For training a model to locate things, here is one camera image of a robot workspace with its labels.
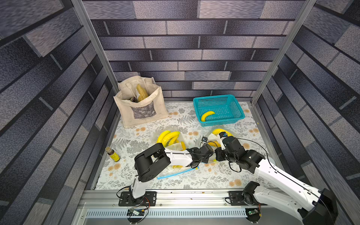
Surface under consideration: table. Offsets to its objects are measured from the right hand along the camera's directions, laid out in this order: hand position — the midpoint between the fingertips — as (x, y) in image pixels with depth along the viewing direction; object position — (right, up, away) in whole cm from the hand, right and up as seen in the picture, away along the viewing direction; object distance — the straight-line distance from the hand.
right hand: (213, 149), depth 80 cm
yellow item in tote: (-46, +36, +15) cm, 61 cm away
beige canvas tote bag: (-39, +25, +15) cm, 49 cm away
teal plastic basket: (+20, +26, +36) cm, 49 cm away
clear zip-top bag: (-13, 0, -13) cm, 18 cm away
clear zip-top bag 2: (-22, +1, +5) cm, 23 cm away
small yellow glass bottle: (-60, -5, +3) cm, 60 cm away
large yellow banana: (-1, +18, +29) cm, 34 cm away
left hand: (-2, -5, +9) cm, 11 cm away
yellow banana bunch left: (-29, +5, +10) cm, 31 cm away
